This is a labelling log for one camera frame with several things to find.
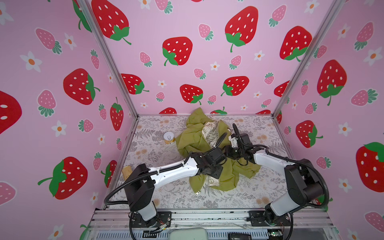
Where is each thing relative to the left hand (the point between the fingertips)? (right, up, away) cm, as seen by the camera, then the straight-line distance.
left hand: (218, 170), depth 80 cm
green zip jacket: (-9, +18, +18) cm, 27 cm away
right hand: (+3, +9, +11) cm, 14 cm away
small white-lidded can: (-31, +17, +21) cm, 41 cm away
